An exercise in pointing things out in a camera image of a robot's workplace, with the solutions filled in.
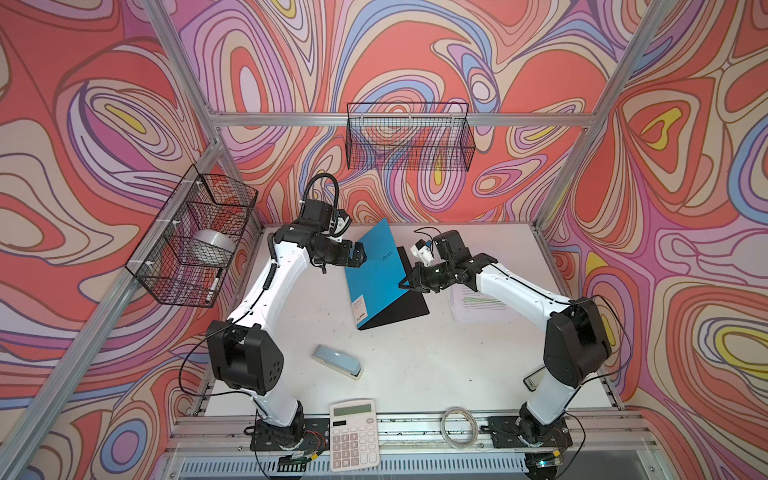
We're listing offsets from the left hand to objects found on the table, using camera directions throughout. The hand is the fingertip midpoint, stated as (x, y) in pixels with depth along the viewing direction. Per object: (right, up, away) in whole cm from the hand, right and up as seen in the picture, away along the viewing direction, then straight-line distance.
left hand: (354, 253), depth 83 cm
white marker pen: (-33, -8, -11) cm, 36 cm away
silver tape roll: (-34, +4, -8) cm, 35 cm away
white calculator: (+1, -46, -11) cm, 47 cm away
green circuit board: (-15, -51, -11) cm, 54 cm away
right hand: (+14, -10, 0) cm, 17 cm away
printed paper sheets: (+37, -18, +13) cm, 43 cm away
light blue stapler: (-5, -31, +3) cm, 32 cm away
